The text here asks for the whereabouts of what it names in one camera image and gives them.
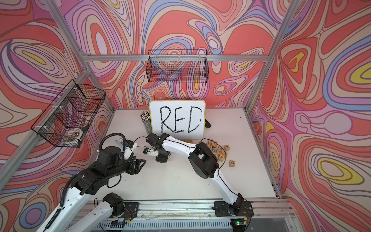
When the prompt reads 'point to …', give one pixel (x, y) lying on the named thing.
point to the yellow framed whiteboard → (183, 119)
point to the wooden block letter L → (226, 148)
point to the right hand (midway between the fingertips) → (165, 160)
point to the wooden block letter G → (232, 163)
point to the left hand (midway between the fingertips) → (142, 160)
